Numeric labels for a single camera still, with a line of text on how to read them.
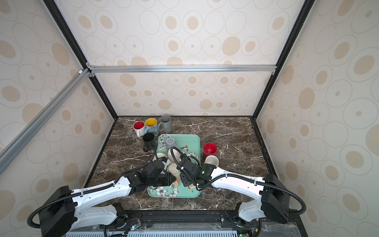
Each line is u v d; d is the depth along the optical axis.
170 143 0.92
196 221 0.74
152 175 0.63
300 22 0.72
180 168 0.58
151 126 1.00
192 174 0.58
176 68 0.90
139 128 1.04
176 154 0.87
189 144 1.03
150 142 0.97
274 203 0.40
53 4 0.67
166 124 1.06
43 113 0.64
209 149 0.97
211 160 0.90
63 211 0.40
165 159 0.76
